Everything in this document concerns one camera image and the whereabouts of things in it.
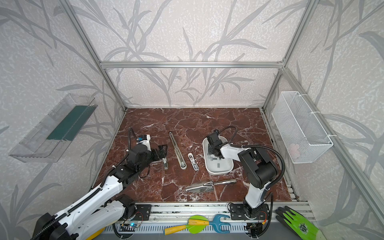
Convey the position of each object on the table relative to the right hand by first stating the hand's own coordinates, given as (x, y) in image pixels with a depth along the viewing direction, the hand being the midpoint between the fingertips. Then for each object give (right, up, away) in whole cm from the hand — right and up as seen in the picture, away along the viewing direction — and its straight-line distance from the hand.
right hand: (214, 142), depth 99 cm
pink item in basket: (+37, +1, -27) cm, 45 cm away
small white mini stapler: (-14, -10, -8) cm, 19 cm away
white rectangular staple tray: (0, -12, -9) cm, 15 cm away
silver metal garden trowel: (-5, -21, -17) cm, 28 cm away
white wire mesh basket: (+34, +8, -38) cm, 51 cm away
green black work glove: (+37, -34, -30) cm, 58 cm away
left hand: (-29, +3, -18) cm, 35 cm away
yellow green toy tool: (-11, -34, -30) cm, 47 cm away
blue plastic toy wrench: (-2, -33, -31) cm, 45 cm away
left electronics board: (-43, -36, -28) cm, 63 cm away
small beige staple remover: (-31, -11, -9) cm, 34 cm away
